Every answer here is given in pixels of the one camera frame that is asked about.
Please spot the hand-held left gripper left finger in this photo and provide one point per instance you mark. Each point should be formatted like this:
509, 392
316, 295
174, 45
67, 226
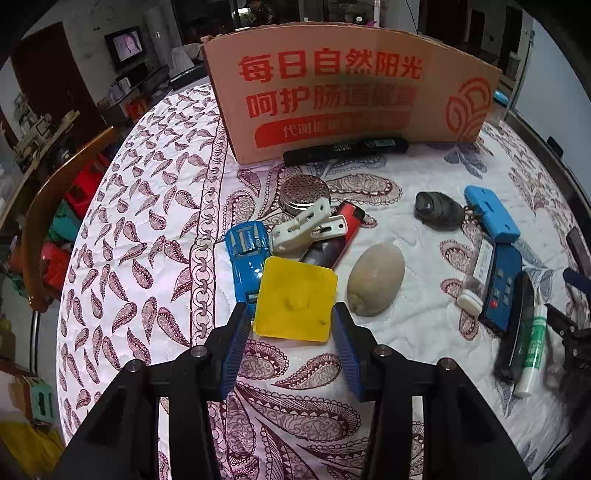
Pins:
233, 350

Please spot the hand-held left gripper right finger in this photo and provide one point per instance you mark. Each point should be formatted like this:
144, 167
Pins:
351, 350

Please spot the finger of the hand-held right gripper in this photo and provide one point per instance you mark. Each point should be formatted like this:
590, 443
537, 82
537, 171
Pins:
577, 280
572, 334

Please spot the white and green tube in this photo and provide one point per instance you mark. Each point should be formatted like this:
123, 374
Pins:
531, 355

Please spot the yellow square sponge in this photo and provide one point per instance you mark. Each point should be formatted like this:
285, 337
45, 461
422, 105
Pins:
295, 300

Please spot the cardboard box with red print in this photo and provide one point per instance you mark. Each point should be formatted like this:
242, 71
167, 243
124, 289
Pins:
323, 92

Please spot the black comb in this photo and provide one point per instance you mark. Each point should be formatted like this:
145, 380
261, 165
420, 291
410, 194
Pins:
512, 341

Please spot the beige oval stone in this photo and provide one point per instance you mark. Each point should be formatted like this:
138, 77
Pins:
376, 279

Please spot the blue handheld device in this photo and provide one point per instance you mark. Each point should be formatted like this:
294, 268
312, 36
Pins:
501, 286

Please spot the blue toy car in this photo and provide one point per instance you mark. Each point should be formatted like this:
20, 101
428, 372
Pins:
244, 258

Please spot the black rectangular object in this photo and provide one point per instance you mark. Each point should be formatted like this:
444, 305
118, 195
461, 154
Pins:
325, 251

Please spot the clear vial with white cap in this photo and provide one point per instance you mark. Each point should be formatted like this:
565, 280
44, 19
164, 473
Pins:
470, 302

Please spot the blue plastic case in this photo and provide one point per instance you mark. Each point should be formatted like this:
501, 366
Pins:
491, 214

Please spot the white clothes clip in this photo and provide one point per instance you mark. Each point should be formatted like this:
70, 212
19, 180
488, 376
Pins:
300, 230

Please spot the red lighter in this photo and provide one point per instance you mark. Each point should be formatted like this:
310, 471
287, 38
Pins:
351, 217

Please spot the black key fob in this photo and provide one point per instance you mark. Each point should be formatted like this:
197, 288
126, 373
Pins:
436, 210

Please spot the round metal tin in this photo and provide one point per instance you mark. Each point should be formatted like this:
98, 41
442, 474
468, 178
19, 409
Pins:
302, 191

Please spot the green plastic stool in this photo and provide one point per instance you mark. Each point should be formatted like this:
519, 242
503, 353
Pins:
41, 401

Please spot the red plastic stool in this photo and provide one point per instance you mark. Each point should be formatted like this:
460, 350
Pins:
87, 180
53, 265

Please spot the whiteboard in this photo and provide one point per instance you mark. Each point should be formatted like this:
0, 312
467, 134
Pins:
549, 83

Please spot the long black bar device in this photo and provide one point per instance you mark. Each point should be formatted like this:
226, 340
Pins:
346, 148

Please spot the teal plastic stool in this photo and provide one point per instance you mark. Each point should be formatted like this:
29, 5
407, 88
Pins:
64, 224

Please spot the yellow bag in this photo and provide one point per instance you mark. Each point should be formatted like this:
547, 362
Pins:
23, 443

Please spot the wooden chair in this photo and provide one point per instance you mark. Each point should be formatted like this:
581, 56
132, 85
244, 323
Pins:
51, 198

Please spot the black flat object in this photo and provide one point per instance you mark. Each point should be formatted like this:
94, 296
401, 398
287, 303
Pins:
187, 76

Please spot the lavender kettle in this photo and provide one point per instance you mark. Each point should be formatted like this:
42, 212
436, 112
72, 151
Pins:
122, 87

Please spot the wooden shelf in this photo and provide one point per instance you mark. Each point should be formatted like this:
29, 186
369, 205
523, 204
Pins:
37, 134

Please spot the white cloth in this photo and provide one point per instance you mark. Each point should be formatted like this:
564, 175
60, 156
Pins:
182, 57

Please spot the television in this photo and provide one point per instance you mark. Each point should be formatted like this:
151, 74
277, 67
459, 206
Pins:
127, 46

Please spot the white standing air conditioner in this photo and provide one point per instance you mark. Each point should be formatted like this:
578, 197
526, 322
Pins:
154, 27

